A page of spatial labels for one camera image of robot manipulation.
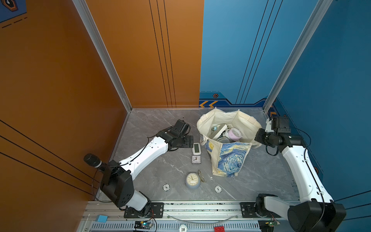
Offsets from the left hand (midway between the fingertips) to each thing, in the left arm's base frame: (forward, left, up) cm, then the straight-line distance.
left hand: (188, 140), depth 84 cm
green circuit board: (-40, +22, -16) cm, 48 cm away
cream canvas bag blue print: (+6, -25, -5) cm, 26 cm away
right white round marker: (-23, -17, -15) cm, 32 cm away
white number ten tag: (-41, +1, -8) cm, 42 cm away
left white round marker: (-22, +12, -15) cm, 29 cm away
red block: (-41, -16, -13) cm, 46 cm away
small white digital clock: (+1, -5, -12) cm, 14 cm away
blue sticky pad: (-38, +42, -14) cm, 58 cm away
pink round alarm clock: (+6, -29, -3) cm, 30 cm away
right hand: (0, -38, +6) cm, 39 cm away
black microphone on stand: (-20, +40, +13) cm, 46 cm away
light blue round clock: (+15, -18, -8) cm, 25 cm away
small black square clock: (-6, -5, -12) cm, 15 cm away
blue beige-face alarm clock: (-20, -3, -10) cm, 23 cm away
